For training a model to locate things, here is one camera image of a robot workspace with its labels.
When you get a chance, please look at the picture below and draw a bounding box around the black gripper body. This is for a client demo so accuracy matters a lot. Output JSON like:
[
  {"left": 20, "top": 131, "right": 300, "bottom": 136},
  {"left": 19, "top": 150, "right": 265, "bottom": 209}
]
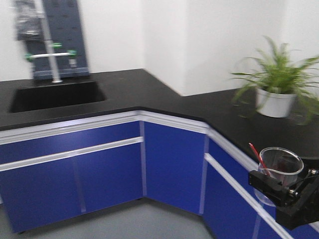
[{"left": 275, "top": 168, "right": 319, "bottom": 230}]

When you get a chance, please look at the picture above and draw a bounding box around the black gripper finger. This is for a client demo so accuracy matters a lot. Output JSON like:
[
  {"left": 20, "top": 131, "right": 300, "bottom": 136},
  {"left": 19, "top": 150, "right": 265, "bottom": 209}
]
[
  {"left": 248, "top": 170, "right": 285, "bottom": 200},
  {"left": 300, "top": 156, "right": 319, "bottom": 175}
]

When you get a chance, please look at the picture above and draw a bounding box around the clear glass beaker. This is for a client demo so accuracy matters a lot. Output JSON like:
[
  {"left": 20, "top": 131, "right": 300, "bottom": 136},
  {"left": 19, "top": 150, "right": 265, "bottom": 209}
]
[{"left": 253, "top": 146, "right": 305, "bottom": 207}]

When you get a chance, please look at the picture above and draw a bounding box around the red stirring rod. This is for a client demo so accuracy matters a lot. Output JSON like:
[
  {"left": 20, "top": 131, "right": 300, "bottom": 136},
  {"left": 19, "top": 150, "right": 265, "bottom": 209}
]
[{"left": 249, "top": 142, "right": 278, "bottom": 180}]

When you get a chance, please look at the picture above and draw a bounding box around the green plant in white pot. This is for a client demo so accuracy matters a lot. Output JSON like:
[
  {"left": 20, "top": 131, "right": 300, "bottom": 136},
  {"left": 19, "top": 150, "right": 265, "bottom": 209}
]
[{"left": 230, "top": 36, "right": 319, "bottom": 125}]

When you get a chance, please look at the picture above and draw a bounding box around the dark-top bench with blue cabinets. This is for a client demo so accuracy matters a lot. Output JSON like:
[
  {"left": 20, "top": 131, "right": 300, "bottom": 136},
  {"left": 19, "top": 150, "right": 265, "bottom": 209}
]
[{"left": 0, "top": 68, "right": 319, "bottom": 239}]

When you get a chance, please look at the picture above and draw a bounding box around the black sink basin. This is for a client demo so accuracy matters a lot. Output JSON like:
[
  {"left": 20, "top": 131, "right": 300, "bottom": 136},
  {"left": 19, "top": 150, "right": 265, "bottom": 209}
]
[{"left": 9, "top": 80, "right": 108, "bottom": 114}]

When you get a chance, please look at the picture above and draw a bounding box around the blue-grey pegboard drying rack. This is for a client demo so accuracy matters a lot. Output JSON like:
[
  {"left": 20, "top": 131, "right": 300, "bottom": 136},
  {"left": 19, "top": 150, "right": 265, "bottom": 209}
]
[{"left": 30, "top": 0, "right": 90, "bottom": 81}]

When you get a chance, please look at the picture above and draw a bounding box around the white faucet with green knobs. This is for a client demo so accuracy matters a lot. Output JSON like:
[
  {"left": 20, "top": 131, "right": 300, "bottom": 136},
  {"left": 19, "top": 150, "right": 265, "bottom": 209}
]
[{"left": 24, "top": 0, "right": 77, "bottom": 83}]

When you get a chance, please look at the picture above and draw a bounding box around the clear bag of dark pegs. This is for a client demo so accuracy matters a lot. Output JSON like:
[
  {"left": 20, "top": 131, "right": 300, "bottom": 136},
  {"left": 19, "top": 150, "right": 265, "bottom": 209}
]
[{"left": 13, "top": 0, "right": 46, "bottom": 42}]

